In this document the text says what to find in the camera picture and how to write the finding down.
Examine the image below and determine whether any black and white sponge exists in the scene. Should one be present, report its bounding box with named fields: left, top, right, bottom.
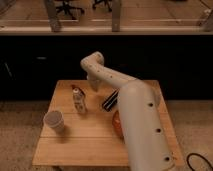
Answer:
left=102, top=90, right=118, bottom=112

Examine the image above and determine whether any dark red pepper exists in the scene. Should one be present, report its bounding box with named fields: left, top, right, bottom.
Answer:
left=71, top=85, right=78, bottom=90

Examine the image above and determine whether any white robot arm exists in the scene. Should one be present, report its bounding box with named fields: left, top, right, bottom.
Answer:
left=80, top=52, right=176, bottom=171

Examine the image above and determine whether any white paper cup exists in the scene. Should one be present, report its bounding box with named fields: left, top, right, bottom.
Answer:
left=43, top=110, right=65, bottom=133

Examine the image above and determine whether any small clear plastic bottle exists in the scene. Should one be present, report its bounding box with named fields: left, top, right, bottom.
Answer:
left=73, top=87, right=87, bottom=114

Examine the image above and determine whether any light wooden table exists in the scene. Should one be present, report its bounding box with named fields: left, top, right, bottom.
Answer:
left=33, top=80, right=184, bottom=169

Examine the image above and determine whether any black cable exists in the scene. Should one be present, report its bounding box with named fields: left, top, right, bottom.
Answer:
left=186, top=152, right=213, bottom=171

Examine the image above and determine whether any black office chair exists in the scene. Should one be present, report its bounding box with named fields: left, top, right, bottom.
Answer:
left=92, top=0, right=112, bottom=12
left=56, top=0, right=85, bottom=20

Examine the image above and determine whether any orange bowl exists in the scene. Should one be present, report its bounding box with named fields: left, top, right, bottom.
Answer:
left=112, top=111, right=123, bottom=138

